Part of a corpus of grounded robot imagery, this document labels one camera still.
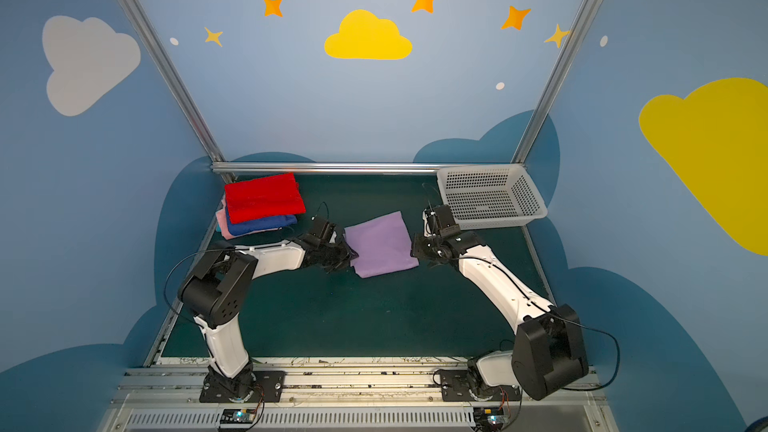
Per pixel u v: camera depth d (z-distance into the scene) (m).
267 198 1.08
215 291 0.50
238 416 0.71
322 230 0.79
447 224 0.65
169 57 0.87
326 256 0.84
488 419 0.71
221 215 1.05
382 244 0.98
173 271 0.86
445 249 0.60
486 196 1.18
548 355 0.41
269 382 0.76
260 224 1.00
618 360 0.41
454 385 0.75
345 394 0.73
